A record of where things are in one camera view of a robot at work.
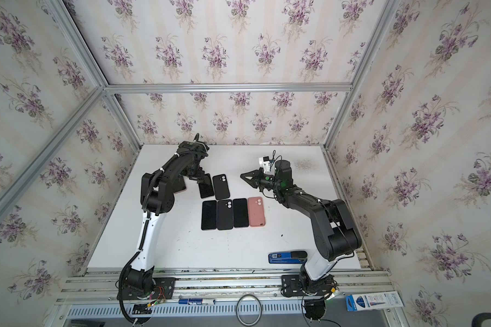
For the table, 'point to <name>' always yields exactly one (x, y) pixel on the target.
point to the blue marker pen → (196, 302)
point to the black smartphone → (209, 215)
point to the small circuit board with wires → (147, 308)
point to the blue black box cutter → (294, 257)
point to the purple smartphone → (240, 212)
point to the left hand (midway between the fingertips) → (190, 180)
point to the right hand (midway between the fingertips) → (248, 175)
